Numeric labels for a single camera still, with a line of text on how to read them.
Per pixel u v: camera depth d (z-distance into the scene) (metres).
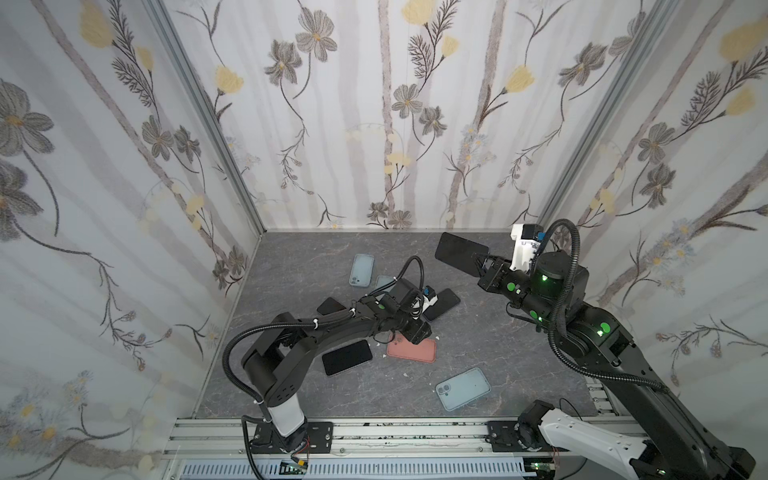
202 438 0.75
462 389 0.84
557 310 0.43
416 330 0.76
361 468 0.70
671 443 0.38
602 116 0.86
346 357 0.88
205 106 0.84
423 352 0.88
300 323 0.49
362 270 1.09
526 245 0.54
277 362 0.45
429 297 0.77
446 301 1.01
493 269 0.52
